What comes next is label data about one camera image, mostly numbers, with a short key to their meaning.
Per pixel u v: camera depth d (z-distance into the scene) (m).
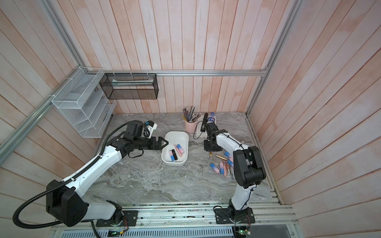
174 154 0.95
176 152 0.98
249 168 0.49
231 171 0.88
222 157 0.95
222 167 0.90
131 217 0.73
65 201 0.39
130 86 0.89
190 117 1.04
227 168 0.90
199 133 1.07
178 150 0.98
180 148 0.98
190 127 1.05
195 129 1.07
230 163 0.90
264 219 0.73
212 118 1.08
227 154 0.96
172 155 0.95
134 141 0.60
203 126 1.07
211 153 0.92
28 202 0.36
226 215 0.73
